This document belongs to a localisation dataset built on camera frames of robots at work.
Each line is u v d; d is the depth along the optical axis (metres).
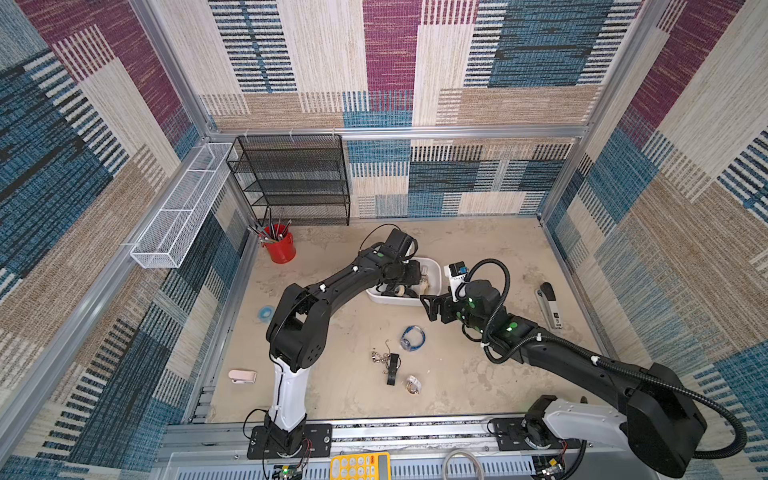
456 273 0.71
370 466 0.69
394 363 0.85
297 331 0.55
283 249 1.05
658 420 0.40
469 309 0.65
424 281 0.96
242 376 0.81
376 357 0.86
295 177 1.08
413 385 0.78
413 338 0.89
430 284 1.01
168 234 0.72
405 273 0.81
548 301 0.93
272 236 1.05
